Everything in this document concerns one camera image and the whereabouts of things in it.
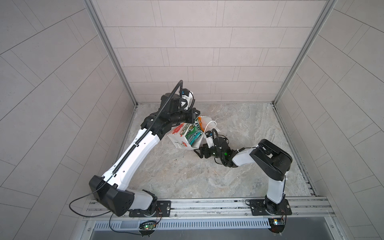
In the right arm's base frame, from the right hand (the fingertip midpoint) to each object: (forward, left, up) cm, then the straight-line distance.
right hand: (198, 148), depth 90 cm
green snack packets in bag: (+5, +2, +10) cm, 11 cm away
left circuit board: (-37, +24, +1) cm, 44 cm away
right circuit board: (-39, -34, -5) cm, 52 cm away
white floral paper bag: (+2, +11, +15) cm, 19 cm away
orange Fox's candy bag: (+10, -2, +13) cm, 16 cm away
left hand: (+1, -4, +32) cm, 32 cm away
